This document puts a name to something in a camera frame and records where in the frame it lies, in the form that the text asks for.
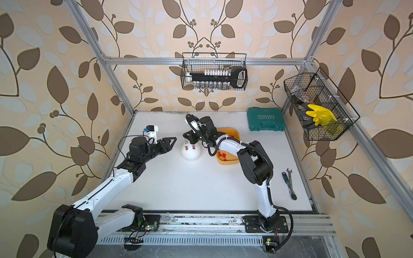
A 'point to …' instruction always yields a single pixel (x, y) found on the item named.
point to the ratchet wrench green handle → (293, 196)
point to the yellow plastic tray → (225, 158)
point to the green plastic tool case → (265, 119)
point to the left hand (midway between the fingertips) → (170, 137)
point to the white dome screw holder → (191, 152)
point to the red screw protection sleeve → (193, 147)
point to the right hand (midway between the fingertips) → (184, 134)
